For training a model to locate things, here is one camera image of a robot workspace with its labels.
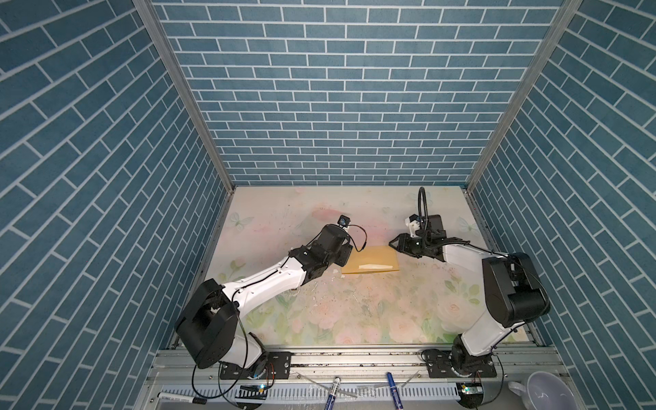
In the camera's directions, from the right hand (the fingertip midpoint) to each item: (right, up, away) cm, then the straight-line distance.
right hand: (392, 241), depth 95 cm
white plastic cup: (+38, -38, -25) cm, 59 cm away
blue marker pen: (-5, -38, -26) cm, 46 cm away
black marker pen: (-59, -40, -26) cm, 76 cm away
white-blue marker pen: (-21, -36, -25) cm, 48 cm away
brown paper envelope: (-7, -8, +7) cm, 12 cm away
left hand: (-18, +1, -10) cm, 21 cm away
